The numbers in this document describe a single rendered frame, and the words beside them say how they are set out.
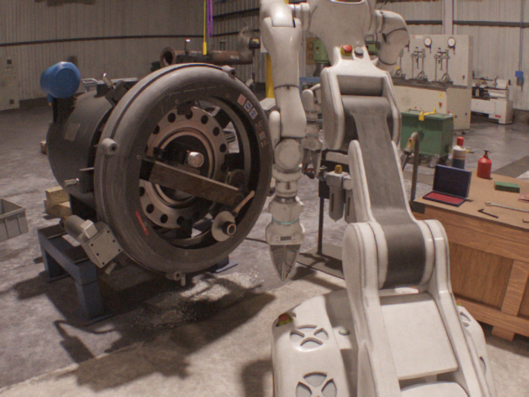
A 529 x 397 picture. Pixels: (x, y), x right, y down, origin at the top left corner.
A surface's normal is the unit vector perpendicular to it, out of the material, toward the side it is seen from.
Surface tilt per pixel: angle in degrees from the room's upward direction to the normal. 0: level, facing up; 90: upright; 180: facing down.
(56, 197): 90
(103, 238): 90
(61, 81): 90
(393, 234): 27
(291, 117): 67
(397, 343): 23
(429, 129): 90
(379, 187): 47
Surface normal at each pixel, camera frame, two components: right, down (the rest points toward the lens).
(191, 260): 0.73, 0.21
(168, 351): 0.00, -0.95
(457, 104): 0.51, 0.26
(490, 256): -0.69, 0.22
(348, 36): 0.08, 0.00
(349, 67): 0.04, -0.61
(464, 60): -0.86, 0.15
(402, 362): 0.03, -0.77
